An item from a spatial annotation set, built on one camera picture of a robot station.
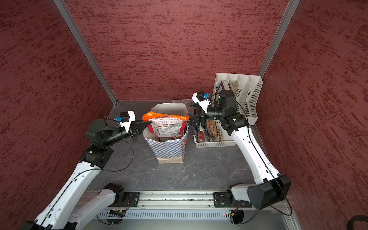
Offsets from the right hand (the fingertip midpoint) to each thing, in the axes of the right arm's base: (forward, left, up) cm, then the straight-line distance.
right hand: (185, 114), depth 65 cm
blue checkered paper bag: (-9, +10, -19) cm, 23 cm away
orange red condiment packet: (-4, +9, -2) cm, 10 cm away
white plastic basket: (+4, -27, -35) cm, 44 cm away
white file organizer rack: (+43, -48, -23) cm, 69 cm away
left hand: (-4, +16, -1) cm, 17 cm away
